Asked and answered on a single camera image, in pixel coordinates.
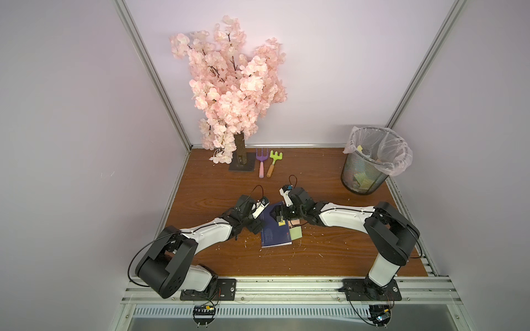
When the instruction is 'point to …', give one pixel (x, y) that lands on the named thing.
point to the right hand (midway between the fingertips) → (277, 207)
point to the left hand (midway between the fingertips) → (257, 212)
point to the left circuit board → (203, 314)
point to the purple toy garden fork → (261, 158)
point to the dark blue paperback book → (272, 234)
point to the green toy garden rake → (275, 156)
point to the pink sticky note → (293, 222)
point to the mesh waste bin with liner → (372, 154)
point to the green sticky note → (295, 232)
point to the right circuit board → (380, 314)
